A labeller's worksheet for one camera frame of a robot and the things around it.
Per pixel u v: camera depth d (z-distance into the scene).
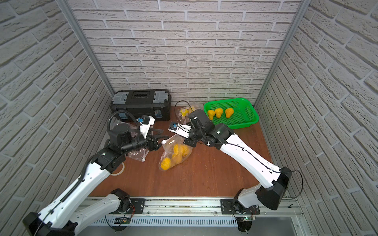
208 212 0.73
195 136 0.56
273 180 0.39
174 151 0.83
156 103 0.98
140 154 0.90
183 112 1.10
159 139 0.60
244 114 1.14
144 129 0.58
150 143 0.58
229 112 1.10
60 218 0.38
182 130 0.55
